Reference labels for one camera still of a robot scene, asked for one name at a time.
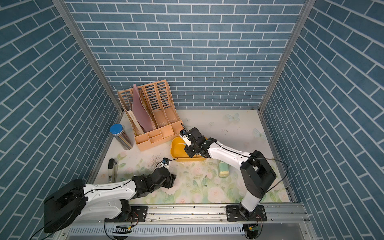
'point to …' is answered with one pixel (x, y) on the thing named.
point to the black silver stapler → (112, 170)
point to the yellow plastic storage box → (179, 153)
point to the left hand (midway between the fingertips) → (175, 178)
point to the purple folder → (138, 106)
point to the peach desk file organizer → (159, 100)
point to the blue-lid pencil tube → (118, 130)
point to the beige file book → (136, 127)
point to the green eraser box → (224, 171)
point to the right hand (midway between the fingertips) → (189, 147)
